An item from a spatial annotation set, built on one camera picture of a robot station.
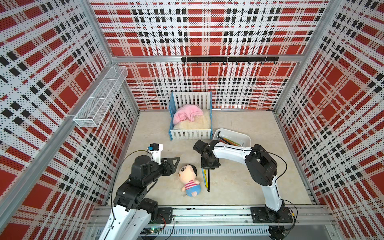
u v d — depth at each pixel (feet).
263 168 1.69
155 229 2.26
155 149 2.03
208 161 2.53
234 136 3.33
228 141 3.33
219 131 3.33
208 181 2.78
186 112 3.22
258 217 2.37
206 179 2.82
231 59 2.92
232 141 3.33
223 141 3.31
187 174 2.62
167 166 2.00
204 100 3.53
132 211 1.55
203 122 3.36
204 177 2.83
